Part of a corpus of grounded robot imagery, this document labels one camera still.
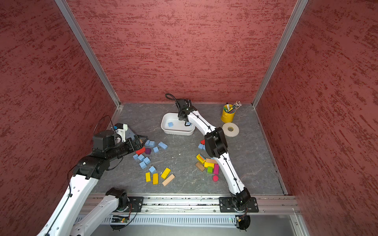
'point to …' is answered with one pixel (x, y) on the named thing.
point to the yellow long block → (166, 172)
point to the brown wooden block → (201, 166)
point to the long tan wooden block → (168, 180)
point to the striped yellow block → (201, 159)
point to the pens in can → (231, 108)
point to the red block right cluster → (203, 142)
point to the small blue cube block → (170, 124)
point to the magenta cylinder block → (215, 178)
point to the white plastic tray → (178, 129)
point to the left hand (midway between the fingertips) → (141, 143)
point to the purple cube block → (148, 151)
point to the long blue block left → (163, 145)
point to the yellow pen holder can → (227, 117)
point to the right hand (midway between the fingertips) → (187, 117)
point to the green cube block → (209, 169)
